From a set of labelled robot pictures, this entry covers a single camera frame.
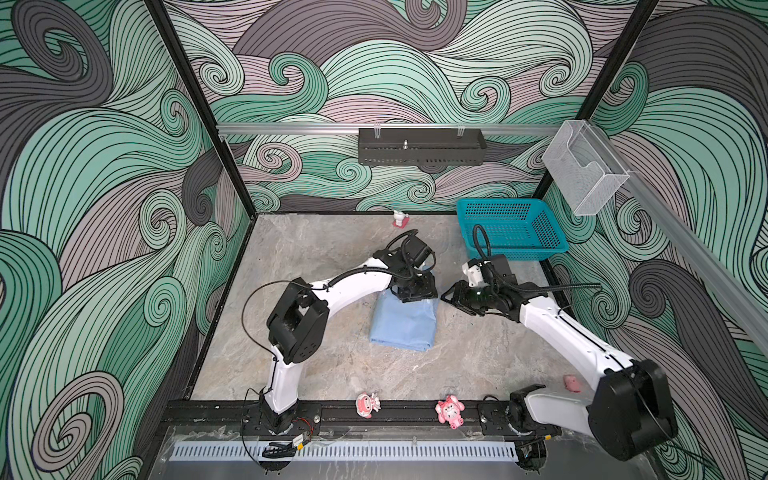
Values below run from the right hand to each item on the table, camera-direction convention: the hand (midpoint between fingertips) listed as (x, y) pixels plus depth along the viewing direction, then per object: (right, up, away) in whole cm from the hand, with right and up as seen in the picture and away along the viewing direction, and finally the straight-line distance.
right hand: (445, 300), depth 83 cm
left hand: (-3, +1, +1) cm, 3 cm away
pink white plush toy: (-22, -24, -10) cm, 34 cm away
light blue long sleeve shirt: (-10, -7, +1) cm, 13 cm away
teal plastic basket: (+36, +21, +32) cm, 52 cm away
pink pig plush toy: (-1, -25, -11) cm, 27 cm away
